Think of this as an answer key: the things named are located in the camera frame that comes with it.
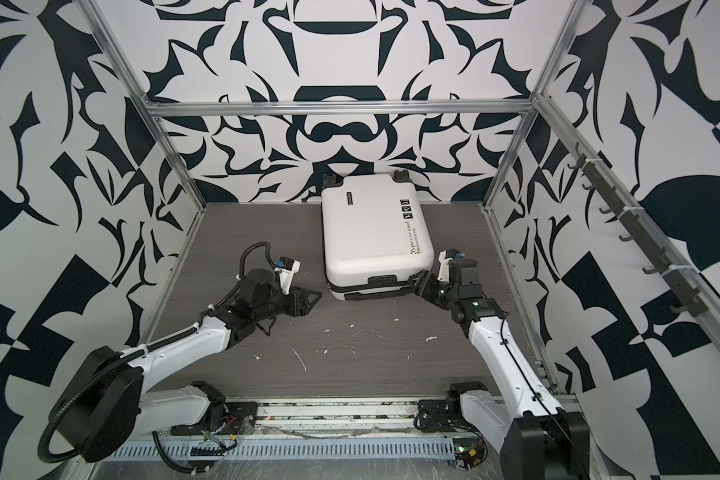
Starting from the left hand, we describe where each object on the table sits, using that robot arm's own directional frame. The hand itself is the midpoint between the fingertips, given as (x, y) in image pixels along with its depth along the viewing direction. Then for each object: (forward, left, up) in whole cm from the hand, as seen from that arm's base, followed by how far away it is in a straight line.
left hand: (316, 288), depth 83 cm
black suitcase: (+12, -17, +8) cm, 22 cm away
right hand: (0, -28, +3) cm, 28 cm away
